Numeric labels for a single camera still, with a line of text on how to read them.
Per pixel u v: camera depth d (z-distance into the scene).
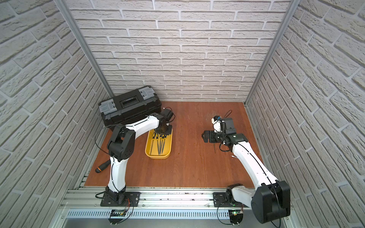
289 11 0.71
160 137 0.97
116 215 0.71
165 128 0.86
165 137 0.97
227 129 0.62
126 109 0.93
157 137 0.97
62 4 0.69
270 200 0.38
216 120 0.72
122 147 0.54
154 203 0.74
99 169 0.81
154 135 0.97
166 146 0.95
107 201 0.72
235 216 0.71
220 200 0.73
